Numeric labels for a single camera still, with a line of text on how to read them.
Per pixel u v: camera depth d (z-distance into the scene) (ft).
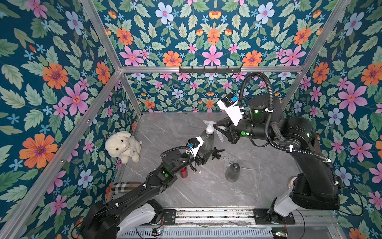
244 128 1.36
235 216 2.47
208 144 2.10
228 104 1.35
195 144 1.83
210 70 3.05
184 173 2.78
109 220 1.35
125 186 2.63
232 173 2.85
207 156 2.14
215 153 3.14
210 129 1.79
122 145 2.69
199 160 2.01
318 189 1.25
